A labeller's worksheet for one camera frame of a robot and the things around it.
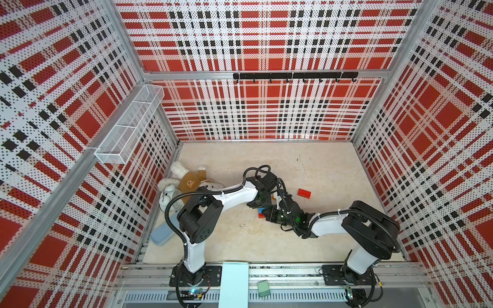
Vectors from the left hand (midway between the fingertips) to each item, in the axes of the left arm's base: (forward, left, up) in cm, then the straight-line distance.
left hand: (266, 203), depth 91 cm
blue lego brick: (-4, +3, +1) cm, 5 cm away
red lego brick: (-6, +3, -1) cm, 6 cm away
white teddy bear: (+9, +38, +5) cm, 39 cm away
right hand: (-4, +1, +1) cm, 5 cm away
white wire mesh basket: (+25, +72, +17) cm, 78 cm away
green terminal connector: (-34, +2, -1) cm, 34 cm away
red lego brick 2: (+7, -20, -4) cm, 22 cm away
